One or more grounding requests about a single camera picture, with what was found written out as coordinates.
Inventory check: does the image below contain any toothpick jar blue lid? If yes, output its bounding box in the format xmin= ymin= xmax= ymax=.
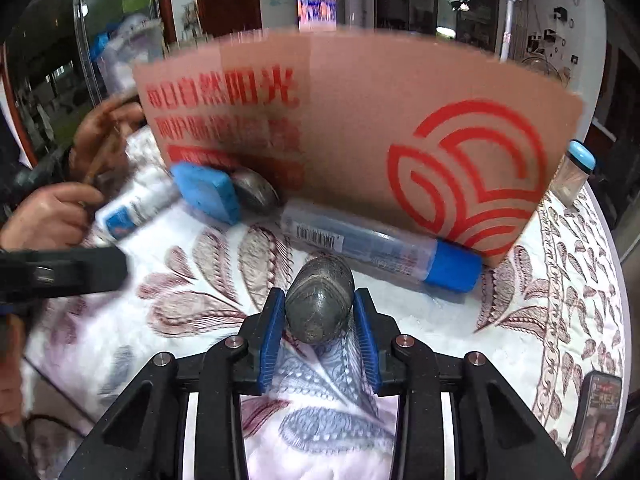
xmin=550 ymin=140 xmax=596 ymax=207

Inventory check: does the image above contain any television screen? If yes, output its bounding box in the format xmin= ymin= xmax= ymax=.
xmin=296 ymin=0 xmax=337 ymax=30

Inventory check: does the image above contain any round metal tin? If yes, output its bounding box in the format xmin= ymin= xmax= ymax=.
xmin=231 ymin=168 xmax=280 ymax=214

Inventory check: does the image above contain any person's hand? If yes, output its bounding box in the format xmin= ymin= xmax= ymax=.
xmin=68 ymin=91 xmax=145 ymax=183

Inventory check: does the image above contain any brown cardboard box red print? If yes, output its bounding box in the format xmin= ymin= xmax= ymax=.
xmin=134 ymin=28 xmax=582 ymax=265

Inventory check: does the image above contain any blue plug adapter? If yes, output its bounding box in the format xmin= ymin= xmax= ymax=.
xmin=171 ymin=162 xmax=240 ymax=224

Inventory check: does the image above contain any person's second hand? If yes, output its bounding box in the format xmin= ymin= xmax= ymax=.
xmin=1 ymin=182 xmax=104 ymax=252

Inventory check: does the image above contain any black smartphone playing video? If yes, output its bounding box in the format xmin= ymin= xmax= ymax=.
xmin=566 ymin=370 xmax=622 ymax=479

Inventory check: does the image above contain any clear tube blue cap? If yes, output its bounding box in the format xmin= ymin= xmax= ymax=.
xmin=280 ymin=200 xmax=483 ymax=292

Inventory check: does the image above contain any standing fan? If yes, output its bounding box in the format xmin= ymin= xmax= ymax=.
xmin=521 ymin=54 xmax=567 ymax=87

